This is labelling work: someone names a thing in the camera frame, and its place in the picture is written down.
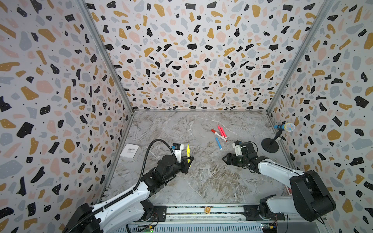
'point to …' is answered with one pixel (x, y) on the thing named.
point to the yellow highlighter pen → (188, 153)
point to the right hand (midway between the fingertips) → (227, 159)
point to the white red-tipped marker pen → (219, 135)
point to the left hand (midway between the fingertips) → (194, 158)
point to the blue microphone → (288, 126)
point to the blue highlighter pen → (219, 143)
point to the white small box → (130, 153)
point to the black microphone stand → (270, 145)
